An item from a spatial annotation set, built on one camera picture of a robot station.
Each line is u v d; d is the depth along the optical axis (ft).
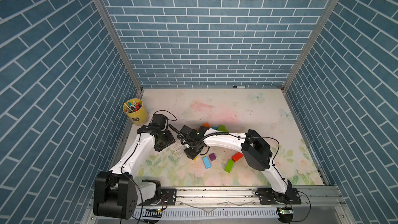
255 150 1.83
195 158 2.58
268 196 2.43
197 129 2.26
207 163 2.72
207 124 3.25
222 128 3.17
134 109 3.14
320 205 2.44
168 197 2.38
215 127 3.18
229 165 2.74
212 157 2.77
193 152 2.53
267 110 3.60
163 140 2.32
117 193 1.29
